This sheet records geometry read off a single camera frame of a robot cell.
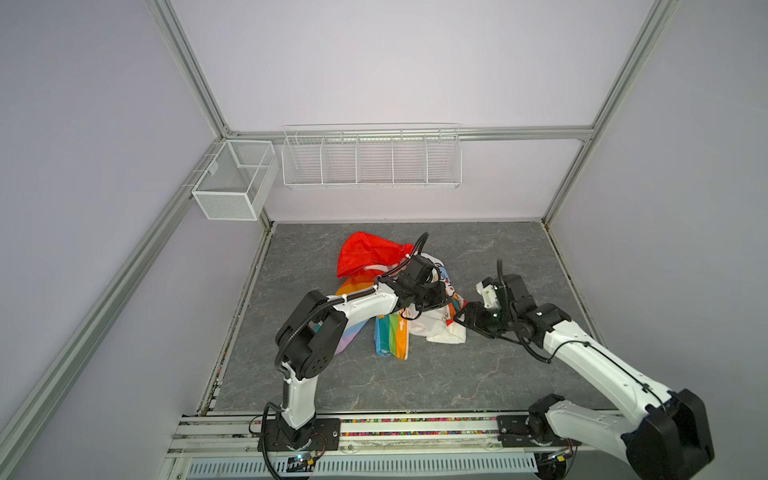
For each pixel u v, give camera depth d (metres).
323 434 0.74
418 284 0.75
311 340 0.49
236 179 1.01
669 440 0.39
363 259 1.04
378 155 0.96
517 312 0.61
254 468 0.77
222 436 0.75
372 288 0.61
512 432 0.74
